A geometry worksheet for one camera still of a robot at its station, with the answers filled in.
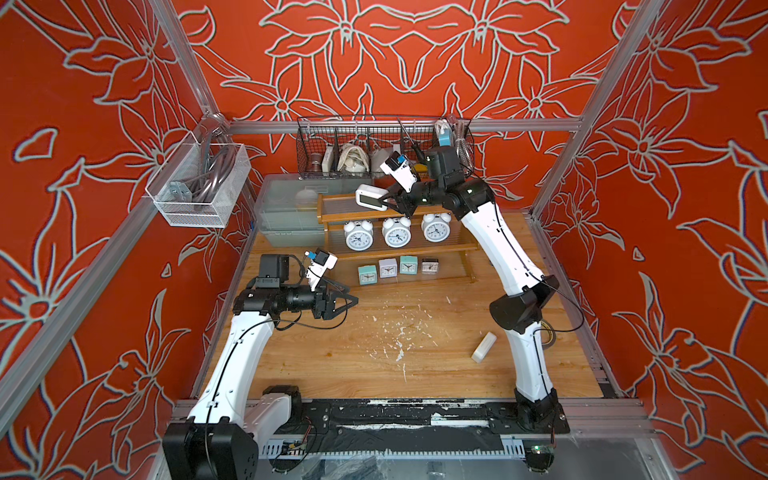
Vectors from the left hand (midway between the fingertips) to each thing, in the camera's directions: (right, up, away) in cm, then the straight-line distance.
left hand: (349, 294), depth 71 cm
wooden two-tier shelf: (+5, +11, +18) cm, 21 cm away
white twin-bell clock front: (+1, +15, +15) cm, 21 cm away
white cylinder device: (+36, -16, +9) cm, 41 cm away
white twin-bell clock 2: (+24, +17, +17) cm, 34 cm away
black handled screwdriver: (+18, +44, +24) cm, 54 cm away
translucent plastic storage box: (-23, +24, +24) cm, 41 cm away
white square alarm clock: (+10, +4, +26) cm, 28 cm away
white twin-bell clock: (+12, +16, +15) cm, 25 cm away
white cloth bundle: (-1, +38, +20) cm, 43 cm away
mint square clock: (+17, +5, +27) cm, 32 cm away
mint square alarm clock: (+3, +2, +24) cm, 24 cm away
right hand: (+7, +26, +4) cm, 27 cm away
